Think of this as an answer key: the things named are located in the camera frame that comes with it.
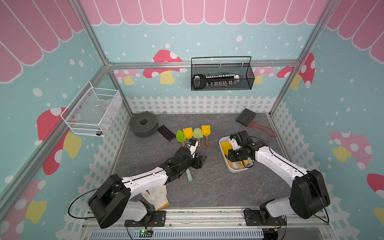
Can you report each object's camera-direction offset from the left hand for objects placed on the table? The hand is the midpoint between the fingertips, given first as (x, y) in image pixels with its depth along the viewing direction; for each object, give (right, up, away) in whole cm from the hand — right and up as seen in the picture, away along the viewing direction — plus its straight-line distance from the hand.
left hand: (202, 157), depth 83 cm
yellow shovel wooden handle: (+4, +14, +26) cm, 30 cm away
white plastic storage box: (+21, -7, +9) cm, 24 cm away
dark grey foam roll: (-41, +19, +23) cm, 51 cm away
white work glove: (-25, -21, -2) cm, 32 cm away
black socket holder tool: (0, +45, +6) cm, 45 cm away
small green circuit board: (-28, -35, -11) cm, 46 cm away
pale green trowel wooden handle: (-2, +12, +26) cm, 29 cm away
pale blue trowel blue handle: (-8, -11, +2) cm, 14 cm away
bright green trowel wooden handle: (-15, +10, +22) cm, 29 cm away
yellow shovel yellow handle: (-9, +13, +26) cm, 31 cm away
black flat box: (+37, +26, +37) cm, 58 cm away
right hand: (+16, 0, +4) cm, 17 cm away
